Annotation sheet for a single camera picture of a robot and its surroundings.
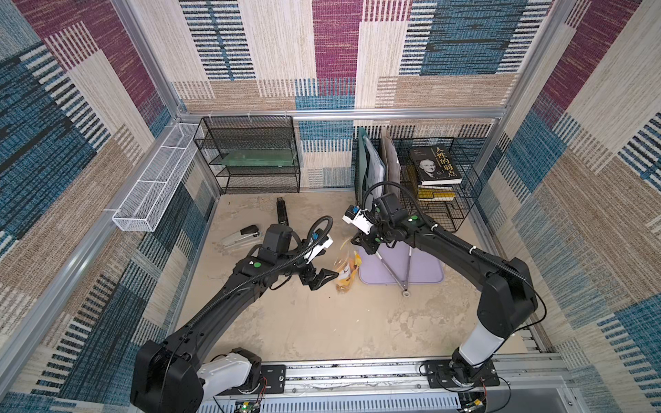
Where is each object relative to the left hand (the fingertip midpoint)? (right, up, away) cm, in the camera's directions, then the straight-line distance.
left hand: (329, 261), depth 76 cm
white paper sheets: (+16, +30, +13) cm, 36 cm away
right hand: (+10, +5, +9) cm, 14 cm away
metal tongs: (+26, -10, +13) cm, 30 cm away
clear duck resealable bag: (+5, -1, +3) cm, 6 cm away
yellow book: (+35, +22, +20) cm, 46 cm away
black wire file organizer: (+50, +14, +37) cm, 64 cm away
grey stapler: (-34, +5, +24) cm, 42 cm away
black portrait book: (+39, +32, +21) cm, 55 cm away
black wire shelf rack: (-31, +37, +25) cm, 54 cm away
